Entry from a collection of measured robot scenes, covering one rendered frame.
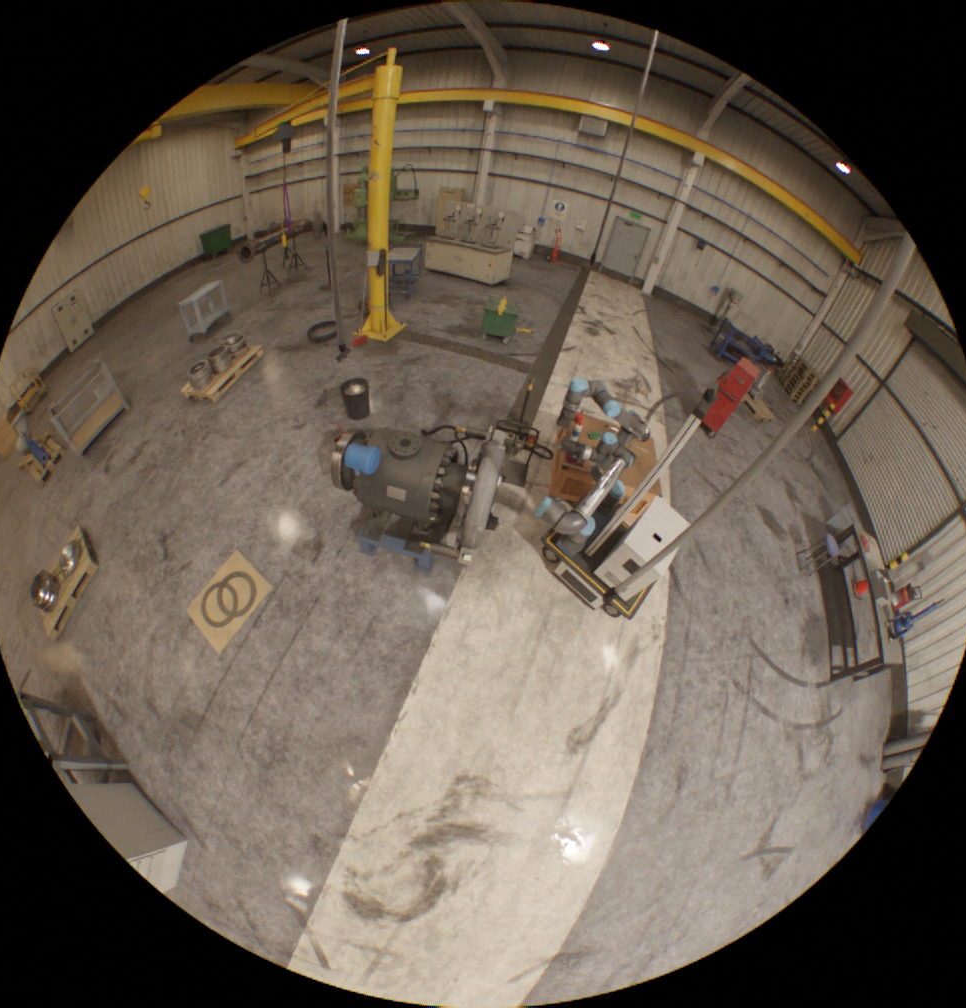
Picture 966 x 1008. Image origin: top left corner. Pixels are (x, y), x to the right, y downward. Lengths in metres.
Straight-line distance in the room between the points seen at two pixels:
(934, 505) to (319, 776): 10.04
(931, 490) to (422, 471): 9.24
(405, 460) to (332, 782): 2.27
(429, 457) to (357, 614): 1.28
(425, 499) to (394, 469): 0.27
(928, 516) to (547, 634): 8.23
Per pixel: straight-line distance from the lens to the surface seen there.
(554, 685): 2.59
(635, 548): 2.16
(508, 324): 5.10
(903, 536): 9.05
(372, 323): 5.39
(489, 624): 2.54
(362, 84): 5.52
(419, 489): 2.05
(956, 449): 9.25
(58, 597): 5.01
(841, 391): 11.60
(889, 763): 7.81
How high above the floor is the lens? 2.45
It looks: 55 degrees down
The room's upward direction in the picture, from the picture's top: 14 degrees clockwise
